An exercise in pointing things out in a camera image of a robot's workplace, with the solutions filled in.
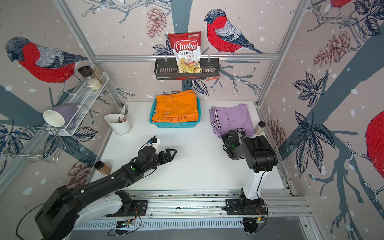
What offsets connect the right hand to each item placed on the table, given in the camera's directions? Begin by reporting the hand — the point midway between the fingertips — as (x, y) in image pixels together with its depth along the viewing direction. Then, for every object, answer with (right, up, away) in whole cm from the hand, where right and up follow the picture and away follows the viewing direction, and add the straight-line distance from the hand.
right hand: (222, 132), depth 102 cm
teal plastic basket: (-31, +18, +5) cm, 36 cm away
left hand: (-30, -8, -20) cm, 37 cm away
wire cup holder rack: (-86, -1, -36) cm, 93 cm away
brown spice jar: (-69, -17, -22) cm, 75 cm away
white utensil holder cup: (-71, +7, -5) cm, 72 cm away
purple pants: (+4, +9, +7) cm, 12 cm away
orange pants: (-32, +18, +3) cm, 36 cm away
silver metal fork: (-67, +14, 0) cm, 69 cm away
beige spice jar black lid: (+24, +3, -4) cm, 25 cm away
